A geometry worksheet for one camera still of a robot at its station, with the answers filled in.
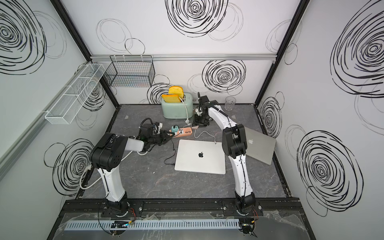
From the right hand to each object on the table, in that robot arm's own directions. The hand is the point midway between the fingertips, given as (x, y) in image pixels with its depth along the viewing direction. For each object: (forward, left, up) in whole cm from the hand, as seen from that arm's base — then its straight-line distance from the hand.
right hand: (195, 124), depth 98 cm
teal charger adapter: (-6, +13, +1) cm, 14 cm away
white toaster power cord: (+7, +7, -5) cm, 11 cm away
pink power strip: (-4, +9, -2) cm, 10 cm away
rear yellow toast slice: (+20, +14, +13) cm, 27 cm away
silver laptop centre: (-19, -2, -7) cm, 20 cm away
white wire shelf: (-8, +63, +27) cm, 69 cm away
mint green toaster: (+14, +15, -1) cm, 20 cm away
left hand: (-7, +15, -4) cm, 17 cm away
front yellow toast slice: (+12, +16, +12) cm, 24 cm away
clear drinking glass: (+25, -26, -5) cm, 36 cm away
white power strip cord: (-27, +66, -10) cm, 72 cm away
